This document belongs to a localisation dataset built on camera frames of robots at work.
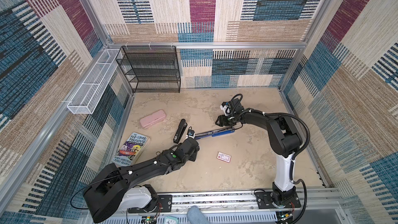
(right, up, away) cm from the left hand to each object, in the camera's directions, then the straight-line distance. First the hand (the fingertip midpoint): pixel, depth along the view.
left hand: (193, 145), depth 86 cm
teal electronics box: (-9, -27, -18) cm, 34 cm away
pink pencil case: (-28, +13, +18) cm, 35 cm away
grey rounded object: (+1, -26, -17) cm, 31 cm away
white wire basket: (-63, +25, +5) cm, 68 cm away
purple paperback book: (-35, -3, +3) cm, 35 cm away
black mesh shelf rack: (-31, +47, +25) cm, 62 cm away
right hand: (+16, +10, +14) cm, 24 cm away
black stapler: (-7, +7, +9) cm, 14 cm away
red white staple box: (+17, -7, +1) cm, 18 cm away
